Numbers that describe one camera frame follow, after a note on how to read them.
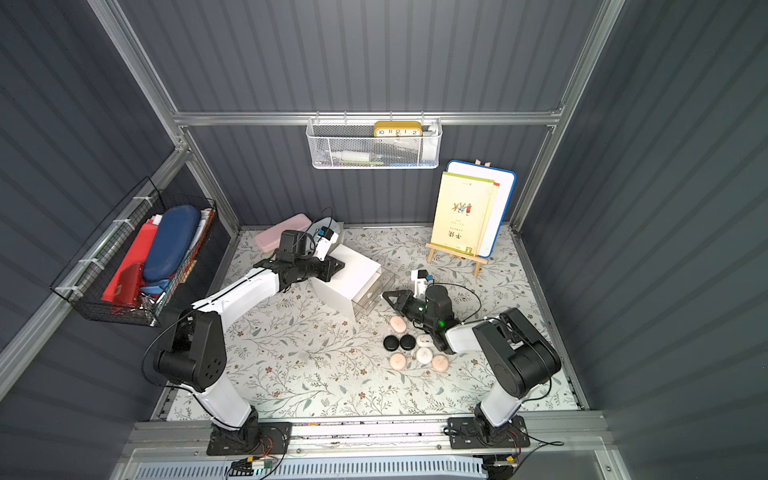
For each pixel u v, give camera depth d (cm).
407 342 89
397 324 91
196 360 47
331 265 80
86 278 62
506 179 89
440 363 84
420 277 84
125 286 65
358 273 89
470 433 73
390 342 88
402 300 79
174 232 75
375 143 90
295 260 72
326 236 81
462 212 94
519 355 47
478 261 102
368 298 93
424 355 86
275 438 74
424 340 89
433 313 72
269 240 102
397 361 85
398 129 87
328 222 106
